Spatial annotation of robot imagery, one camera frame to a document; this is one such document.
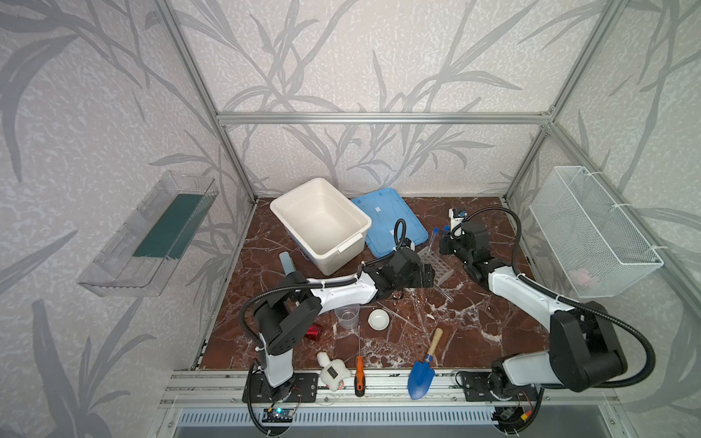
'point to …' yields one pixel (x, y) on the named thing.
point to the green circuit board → (277, 415)
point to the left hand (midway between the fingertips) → (428, 267)
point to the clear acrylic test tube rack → (442, 271)
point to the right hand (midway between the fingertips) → (445, 222)
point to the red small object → (314, 331)
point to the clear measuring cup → (348, 316)
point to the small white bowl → (378, 319)
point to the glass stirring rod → (396, 314)
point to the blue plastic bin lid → (384, 207)
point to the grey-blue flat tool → (287, 262)
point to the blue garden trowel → (421, 374)
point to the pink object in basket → (579, 276)
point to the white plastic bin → (327, 227)
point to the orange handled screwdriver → (360, 384)
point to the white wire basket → (591, 236)
